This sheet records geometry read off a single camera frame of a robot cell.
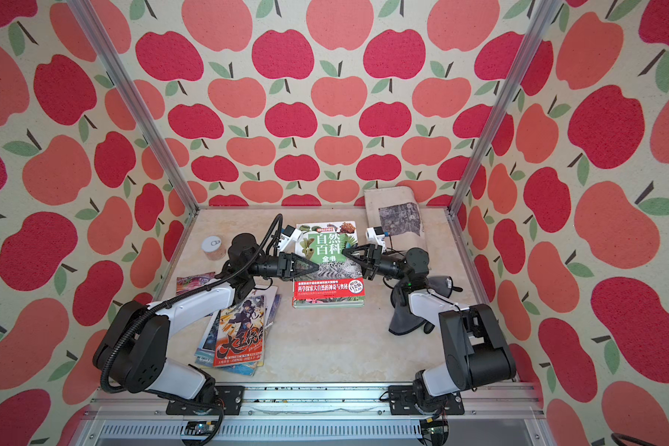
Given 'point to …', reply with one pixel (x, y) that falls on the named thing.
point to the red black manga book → (241, 334)
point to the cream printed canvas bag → (396, 214)
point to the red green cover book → (338, 282)
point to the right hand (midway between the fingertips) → (343, 264)
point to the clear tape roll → (213, 248)
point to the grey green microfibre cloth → (402, 317)
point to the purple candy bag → (184, 283)
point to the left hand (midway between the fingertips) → (316, 281)
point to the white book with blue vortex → (210, 336)
